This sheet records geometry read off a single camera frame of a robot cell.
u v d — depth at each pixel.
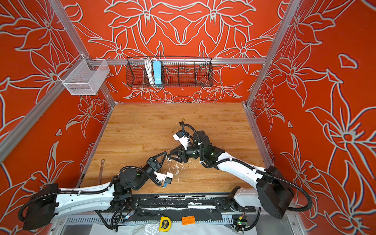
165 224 0.66
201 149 0.59
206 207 0.73
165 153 0.69
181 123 1.07
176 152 0.72
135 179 0.54
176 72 0.98
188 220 0.68
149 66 0.88
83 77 0.92
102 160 0.88
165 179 0.63
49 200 0.48
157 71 0.90
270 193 0.41
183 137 0.66
